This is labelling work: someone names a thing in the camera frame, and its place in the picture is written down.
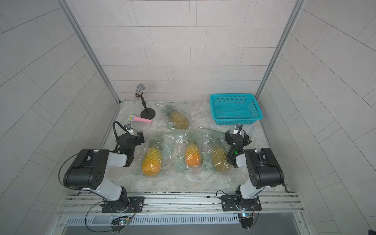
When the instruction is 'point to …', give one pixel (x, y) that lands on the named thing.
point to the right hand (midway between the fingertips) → (236, 129)
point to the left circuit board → (120, 223)
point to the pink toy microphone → (132, 118)
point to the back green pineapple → (177, 120)
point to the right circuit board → (246, 219)
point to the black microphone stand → (147, 113)
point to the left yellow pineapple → (152, 160)
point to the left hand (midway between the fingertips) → (136, 130)
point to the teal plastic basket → (235, 109)
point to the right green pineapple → (220, 157)
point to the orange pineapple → (193, 152)
